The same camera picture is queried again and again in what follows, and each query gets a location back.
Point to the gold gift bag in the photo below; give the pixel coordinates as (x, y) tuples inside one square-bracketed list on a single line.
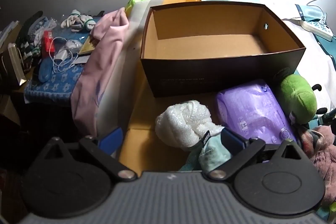
[(14, 64)]

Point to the small red box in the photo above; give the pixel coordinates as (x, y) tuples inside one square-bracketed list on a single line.
[(47, 43)]

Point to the white power strip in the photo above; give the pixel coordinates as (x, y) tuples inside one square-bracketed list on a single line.
[(316, 28)]

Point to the blue fabric pouch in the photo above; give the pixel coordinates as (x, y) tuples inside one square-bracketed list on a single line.
[(46, 70)]

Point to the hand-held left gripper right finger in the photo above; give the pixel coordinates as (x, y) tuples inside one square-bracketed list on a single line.
[(232, 139)]

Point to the flat brown cardboard sheet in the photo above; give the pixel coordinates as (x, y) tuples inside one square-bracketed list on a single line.
[(141, 140)]

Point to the purple plastic pack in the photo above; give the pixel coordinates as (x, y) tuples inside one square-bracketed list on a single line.
[(252, 111)]

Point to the pink cloth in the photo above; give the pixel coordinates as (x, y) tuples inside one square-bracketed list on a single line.
[(105, 56)]

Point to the brown cardboard box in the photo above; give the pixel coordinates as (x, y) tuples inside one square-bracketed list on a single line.
[(210, 74)]

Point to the pink plush toy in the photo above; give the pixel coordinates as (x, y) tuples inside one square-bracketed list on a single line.
[(326, 158)]

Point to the plaid cloth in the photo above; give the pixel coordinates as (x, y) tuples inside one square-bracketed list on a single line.
[(308, 138)]

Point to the white fluffy towel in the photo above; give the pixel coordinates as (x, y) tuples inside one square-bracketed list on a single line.
[(181, 121)]

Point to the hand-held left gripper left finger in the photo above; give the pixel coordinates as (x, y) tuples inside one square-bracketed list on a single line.
[(113, 138)]

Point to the blue floral towel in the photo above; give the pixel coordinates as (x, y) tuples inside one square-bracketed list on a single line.
[(60, 82)]

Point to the mint cloth with black label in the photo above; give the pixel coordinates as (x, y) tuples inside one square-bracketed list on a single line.
[(214, 154)]

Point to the green plush toy black legs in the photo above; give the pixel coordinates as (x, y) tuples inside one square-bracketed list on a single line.
[(296, 95)]

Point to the yellow book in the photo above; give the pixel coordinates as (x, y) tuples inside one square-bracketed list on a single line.
[(88, 47)]

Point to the white gloves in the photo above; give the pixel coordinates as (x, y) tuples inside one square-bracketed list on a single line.
[(69, 20)]

